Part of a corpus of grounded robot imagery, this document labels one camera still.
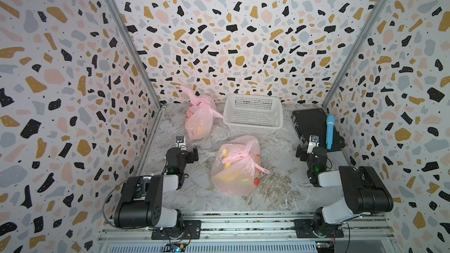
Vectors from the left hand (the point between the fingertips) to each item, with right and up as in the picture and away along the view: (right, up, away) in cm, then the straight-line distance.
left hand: (188, 146), depth 92 cm
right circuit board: (+61, -38, -21) cm, 75 cm away
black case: (+72, +12, +16) cm, 75 cm away
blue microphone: (+80, +13, +10) cm, 82 cm away
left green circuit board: (+1, -37, -22) cm, 43 cm away
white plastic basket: (+36, +19, +25) cm, 48 cm away
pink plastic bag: (+6, +16, +3) cm, 18 cm away
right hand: (+65, 0, +2) cm, 65 cm away
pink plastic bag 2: (+25, -7, -14) cm, 29 cm away
